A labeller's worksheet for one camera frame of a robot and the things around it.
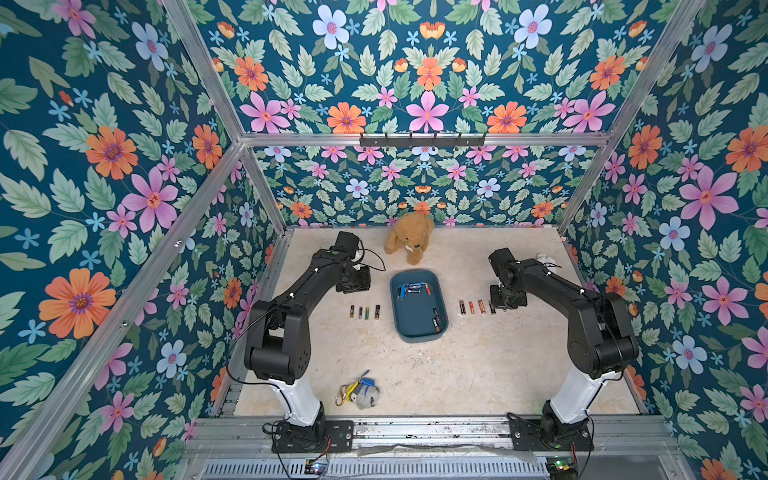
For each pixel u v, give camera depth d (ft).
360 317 3.13
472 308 3.20
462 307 3.20
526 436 2.41
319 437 2.18
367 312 3.14
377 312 3.14
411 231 3.15
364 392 2.51
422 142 3.05
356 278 2.67
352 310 3.15
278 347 1.55
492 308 3.14
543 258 3.52
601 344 1.61
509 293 2.51
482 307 3.16
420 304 3.17
